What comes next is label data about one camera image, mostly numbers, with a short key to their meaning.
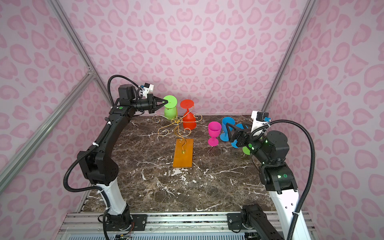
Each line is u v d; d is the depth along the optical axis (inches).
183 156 38.1
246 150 39.8
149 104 27.5
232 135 22.0
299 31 30.0
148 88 29.4
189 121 29.7
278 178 16.5
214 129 37.1
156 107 28.5
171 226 28.5
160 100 29.6
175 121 29.4
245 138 20.4
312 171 16.4
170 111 32.8
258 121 19.9
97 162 19.0
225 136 42.0
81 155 17.9
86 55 33.8
